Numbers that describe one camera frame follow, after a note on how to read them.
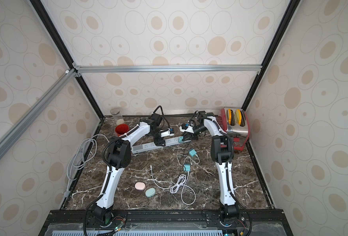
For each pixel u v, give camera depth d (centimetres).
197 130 89
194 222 73
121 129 100
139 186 84
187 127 86
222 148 65
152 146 100
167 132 92
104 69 90
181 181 85
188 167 90
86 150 106
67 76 85
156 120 87
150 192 81
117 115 104
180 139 95
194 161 95
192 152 97
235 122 92
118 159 63
